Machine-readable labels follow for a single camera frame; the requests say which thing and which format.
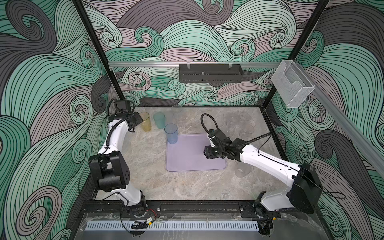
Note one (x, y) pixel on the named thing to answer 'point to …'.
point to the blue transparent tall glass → (171, 129)
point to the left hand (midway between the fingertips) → (136, 118)
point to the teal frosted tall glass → (159, 118)
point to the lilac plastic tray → (187, 154)
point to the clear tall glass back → (177, 113)
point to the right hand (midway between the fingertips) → (207, 152)
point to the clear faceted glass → (170, 122)
